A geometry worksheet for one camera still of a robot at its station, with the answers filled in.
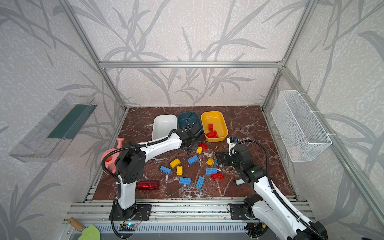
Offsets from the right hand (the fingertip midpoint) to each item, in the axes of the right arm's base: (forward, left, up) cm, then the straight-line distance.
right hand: (221, 148), depth 81 cm
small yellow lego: (+5, +12, -11) cm, 17 cm away
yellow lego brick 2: (-2, +6, -13) cm, 15 cm away
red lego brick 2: (-11, +2, -13) cm, 17 cm away
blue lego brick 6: (-9, +4, +2) cm, 10 cm away
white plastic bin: (+28, +40, -14) cm, 51 cm away
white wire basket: (-6, -32, +21) cm, 38 cm away
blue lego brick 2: (-8, +32, -12) cm, 35 cm away
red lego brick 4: (+16, +5, -10) cm, 20 cm away
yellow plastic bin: (+25, +1, -13) cm, 28 cm away
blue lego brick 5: (-8, +6, -13) cm, 16 cm away
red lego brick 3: (+17, +1, -12) cm, 21 cm away
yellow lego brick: (-8, +24, -11) cm, 28 cm away
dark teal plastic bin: (+33, +23, -13) cm, 42 cm away
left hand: (+8, +15, -7) cm, 18 cm away
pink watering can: (-6, +61, -3) cm, 61 cm away
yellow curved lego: (-3, +27, -12) cm, 30 cm away
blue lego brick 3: (-14, +20, -12) cm, 27 cm away
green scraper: (-37, +63, -13) cm, 74 cm away
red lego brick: (+8, +9, -12) cm, 17 cm away
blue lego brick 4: (-14, +12, -14) cm, 23 cm away
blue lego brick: (-1, +17, -13) cm, 21 cm away
